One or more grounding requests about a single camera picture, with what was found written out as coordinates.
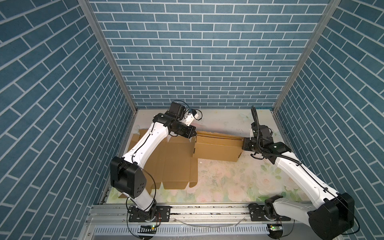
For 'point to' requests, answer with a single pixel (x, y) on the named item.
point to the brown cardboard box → (213, 146)
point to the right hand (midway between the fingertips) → (242, 140)
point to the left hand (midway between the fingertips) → (196, 133)
